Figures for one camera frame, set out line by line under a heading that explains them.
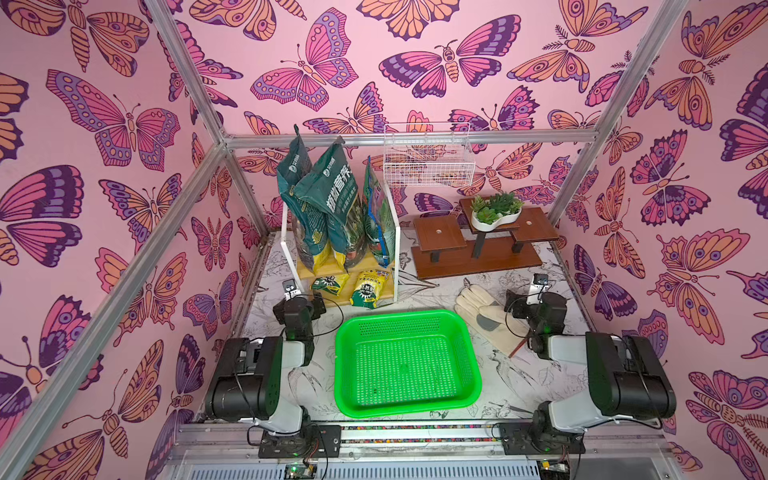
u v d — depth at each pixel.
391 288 0.94
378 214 0.76
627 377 0.46
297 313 0.71
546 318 0.72
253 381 0.46
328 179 0.65
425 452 0.73
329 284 0.98
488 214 0.85
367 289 0.95
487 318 0.95
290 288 0.80
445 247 1.00
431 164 1.06
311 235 0.71
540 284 0.80
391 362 0.87
